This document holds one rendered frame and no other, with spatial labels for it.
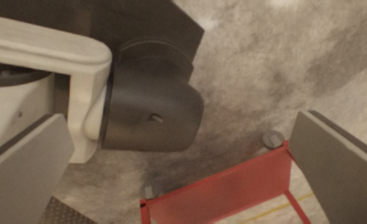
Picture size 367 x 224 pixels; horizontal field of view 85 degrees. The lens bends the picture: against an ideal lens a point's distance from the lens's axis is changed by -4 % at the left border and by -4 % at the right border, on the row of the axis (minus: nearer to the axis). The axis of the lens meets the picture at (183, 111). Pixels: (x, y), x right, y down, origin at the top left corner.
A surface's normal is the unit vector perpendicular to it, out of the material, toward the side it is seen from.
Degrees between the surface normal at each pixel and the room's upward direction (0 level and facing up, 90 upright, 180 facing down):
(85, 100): 0
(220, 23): 0
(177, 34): 0
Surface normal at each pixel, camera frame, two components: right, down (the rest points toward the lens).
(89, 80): 0.24, 0.61
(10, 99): 0.34, -0.78
